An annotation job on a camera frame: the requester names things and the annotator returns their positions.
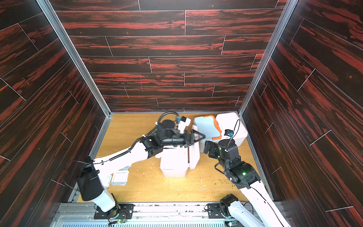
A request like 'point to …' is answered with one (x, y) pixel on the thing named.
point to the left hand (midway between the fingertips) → (202, 140)
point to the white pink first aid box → (232, 121)
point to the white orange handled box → (208, 126)
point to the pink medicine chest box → (175, 161)
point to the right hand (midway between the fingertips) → (216, 142)
